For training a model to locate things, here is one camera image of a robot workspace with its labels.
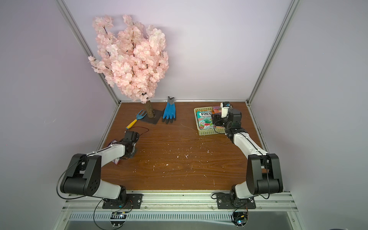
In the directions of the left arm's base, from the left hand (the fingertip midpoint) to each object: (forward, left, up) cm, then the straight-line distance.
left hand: (126, 149), depth 92 cm
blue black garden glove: (+29, -25, +1) cm, 39 cm away
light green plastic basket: (+12, -63, +5) cm, 65 cm away
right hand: (+17, -60, +19) cm, 65 cm away
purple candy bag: (+27, -62, +10) cm, 68 cm away
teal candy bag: (+19, -52, +8) cm, 56 cm away
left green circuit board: (-37, -5, -5) cm, 37 cm away
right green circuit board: (-36, -68, -2) cm, 76 cm away
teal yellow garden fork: (+28, -1, -1) cm, 28 cm away
